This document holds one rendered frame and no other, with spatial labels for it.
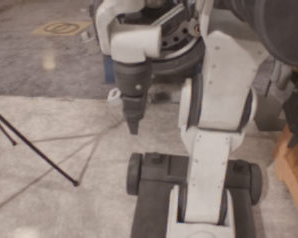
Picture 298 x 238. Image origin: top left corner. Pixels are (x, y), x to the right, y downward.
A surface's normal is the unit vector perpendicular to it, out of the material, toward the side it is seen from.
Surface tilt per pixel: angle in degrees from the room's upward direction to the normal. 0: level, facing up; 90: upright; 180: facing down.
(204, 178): 60
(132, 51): 101
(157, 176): 45
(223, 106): 86
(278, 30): 90
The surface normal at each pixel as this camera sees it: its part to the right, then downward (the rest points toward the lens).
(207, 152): -0.12, 0.17
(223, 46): -0.14, 0.76
